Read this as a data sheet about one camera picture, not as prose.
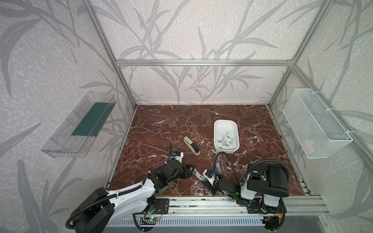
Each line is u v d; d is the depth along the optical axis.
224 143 0.99
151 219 0.71
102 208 0.42
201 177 0.83
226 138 1.01
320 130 0.62
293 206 0.76
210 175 0.71
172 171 0.64
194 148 0.91
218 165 0.87
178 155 0.76
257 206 0.70
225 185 0.65
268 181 0.46
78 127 0.66
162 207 0.74
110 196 0.45
